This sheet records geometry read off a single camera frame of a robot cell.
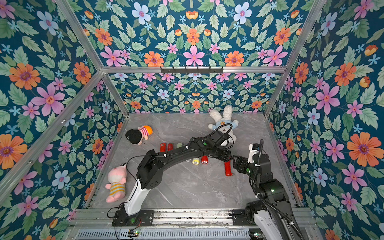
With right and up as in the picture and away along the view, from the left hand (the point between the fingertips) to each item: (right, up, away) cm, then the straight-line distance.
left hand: (231, 156), depth 83 cm
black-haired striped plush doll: (-61, +10, +13) cm, 63 cm away
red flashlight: (-15, -4, +9) cm, 18 cm away
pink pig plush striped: (-63, -10, -3) cm, 64 cm away
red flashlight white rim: (-43, +3, +15) cm, 46 cm away
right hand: (+3, +2, -10) cm, 10 cm away
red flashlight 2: (-1, -8, +5) cm, 10 cm away
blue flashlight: (-22, +3, -21) cm, 31 cm away
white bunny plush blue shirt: (-5, +18, -13) cm, 23 cm away
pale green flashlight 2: (-20, -4, +7) cm, 22 cm away
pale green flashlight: (-32, +5, +15) cm, 36 cm away
